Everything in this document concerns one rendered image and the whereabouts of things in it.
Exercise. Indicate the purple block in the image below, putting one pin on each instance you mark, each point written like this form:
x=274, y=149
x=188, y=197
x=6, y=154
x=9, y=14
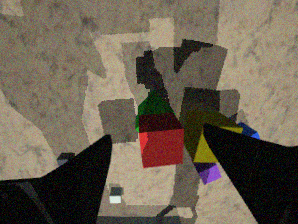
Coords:
x=208, y=172

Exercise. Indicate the green block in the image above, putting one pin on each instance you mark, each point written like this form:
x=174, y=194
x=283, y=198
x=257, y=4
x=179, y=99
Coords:
x=154, y=107
x=150, y=98

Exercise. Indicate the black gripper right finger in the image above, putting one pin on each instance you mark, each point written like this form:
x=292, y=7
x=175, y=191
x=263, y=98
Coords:
x=264, y=173

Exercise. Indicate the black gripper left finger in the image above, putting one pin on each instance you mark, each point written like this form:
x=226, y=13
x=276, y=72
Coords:
x=70, y=194

